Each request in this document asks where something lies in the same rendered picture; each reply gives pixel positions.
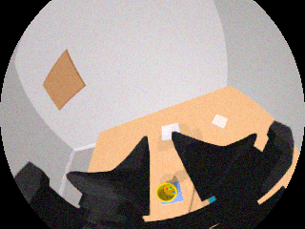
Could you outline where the white flat square pad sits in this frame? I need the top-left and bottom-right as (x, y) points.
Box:
(161, 123), (180, 141)
(211, 114), (228, 129)

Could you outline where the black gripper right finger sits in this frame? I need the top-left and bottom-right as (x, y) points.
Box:
(172, 131), (258, 202)

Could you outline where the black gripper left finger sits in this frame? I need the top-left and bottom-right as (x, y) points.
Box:
(66, 136), (150, 217)

